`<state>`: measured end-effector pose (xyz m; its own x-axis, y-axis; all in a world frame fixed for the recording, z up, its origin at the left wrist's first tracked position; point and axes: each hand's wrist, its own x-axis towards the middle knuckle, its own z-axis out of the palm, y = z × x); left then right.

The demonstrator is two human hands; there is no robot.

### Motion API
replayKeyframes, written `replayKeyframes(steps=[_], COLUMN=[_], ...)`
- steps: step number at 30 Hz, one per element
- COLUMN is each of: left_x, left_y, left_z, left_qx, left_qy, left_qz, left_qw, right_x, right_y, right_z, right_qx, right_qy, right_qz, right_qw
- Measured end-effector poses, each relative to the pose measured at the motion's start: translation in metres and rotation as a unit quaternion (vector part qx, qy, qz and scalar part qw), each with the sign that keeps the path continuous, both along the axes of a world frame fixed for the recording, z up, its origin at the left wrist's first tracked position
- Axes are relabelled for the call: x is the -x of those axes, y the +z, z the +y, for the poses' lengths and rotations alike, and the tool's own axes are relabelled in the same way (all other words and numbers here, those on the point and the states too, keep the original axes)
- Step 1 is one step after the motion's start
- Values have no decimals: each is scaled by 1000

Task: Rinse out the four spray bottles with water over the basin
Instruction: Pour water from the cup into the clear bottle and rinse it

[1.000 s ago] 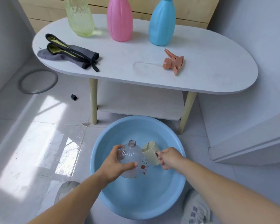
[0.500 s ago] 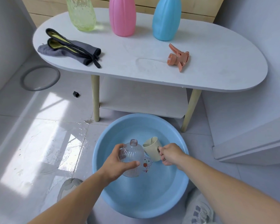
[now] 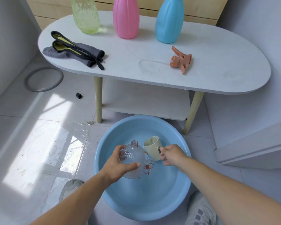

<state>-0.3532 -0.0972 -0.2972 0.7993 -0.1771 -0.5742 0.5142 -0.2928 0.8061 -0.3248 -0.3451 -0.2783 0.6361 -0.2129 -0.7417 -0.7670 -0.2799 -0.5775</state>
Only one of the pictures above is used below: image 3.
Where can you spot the person's right hand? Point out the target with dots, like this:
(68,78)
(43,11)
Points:
(174,156)

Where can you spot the person's left hand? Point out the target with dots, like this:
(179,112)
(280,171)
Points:
(114,166)

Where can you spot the clear ribbed spray bottle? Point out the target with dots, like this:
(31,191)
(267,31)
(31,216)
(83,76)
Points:
(133,154)

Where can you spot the orange spray head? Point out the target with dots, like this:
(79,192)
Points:
(181,60)

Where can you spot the blue spray bottle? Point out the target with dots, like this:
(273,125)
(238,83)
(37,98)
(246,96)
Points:
(169,21)

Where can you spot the pink spray bottle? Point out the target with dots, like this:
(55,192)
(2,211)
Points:
(126,18)

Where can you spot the green clear spray bottle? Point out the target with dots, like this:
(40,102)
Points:
(85,16)

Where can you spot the person's left forearm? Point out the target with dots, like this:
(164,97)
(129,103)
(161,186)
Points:
(65,203)

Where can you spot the person's right forearm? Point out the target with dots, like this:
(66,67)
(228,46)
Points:
(234,196)

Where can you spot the person's right white shoe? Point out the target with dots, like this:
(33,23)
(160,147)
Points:
(200,213)

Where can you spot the blue plastic basin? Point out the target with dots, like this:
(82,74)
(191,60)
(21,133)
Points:
(154,196)

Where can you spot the small black block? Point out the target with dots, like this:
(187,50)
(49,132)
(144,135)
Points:
(79,95)

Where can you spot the white oval table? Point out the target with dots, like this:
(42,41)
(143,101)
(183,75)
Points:
(224,63)

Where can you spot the grey cloth with black trim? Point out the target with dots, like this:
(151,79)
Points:
(84,50)

